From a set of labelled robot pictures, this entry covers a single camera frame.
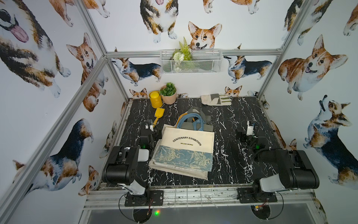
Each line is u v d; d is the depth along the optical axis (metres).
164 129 0.98
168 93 1.07
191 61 0.86
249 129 0.83
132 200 0.68
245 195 0.73
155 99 1.09
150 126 0.82
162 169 0.83
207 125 1.03
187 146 0.88
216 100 1.21
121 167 0.46
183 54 0.82
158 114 1.10
